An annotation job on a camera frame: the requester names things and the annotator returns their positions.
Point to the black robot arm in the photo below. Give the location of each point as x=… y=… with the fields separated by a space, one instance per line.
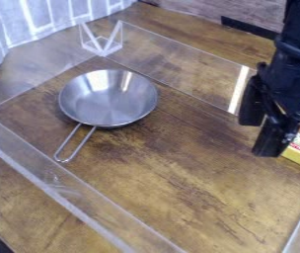
x=287 y=41

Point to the white grey curtain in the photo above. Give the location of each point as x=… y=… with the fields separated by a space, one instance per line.
x=29 y=20

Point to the silver frying pan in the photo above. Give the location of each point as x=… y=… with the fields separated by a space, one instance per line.
x=106 y=98

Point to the black strip on table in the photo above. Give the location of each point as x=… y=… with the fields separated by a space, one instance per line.
x=249 y=28

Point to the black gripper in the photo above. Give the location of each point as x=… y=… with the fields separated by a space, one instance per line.
x=273 y=94

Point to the clear acrylic tray barrier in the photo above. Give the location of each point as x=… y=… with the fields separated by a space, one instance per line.
x=170 y=185

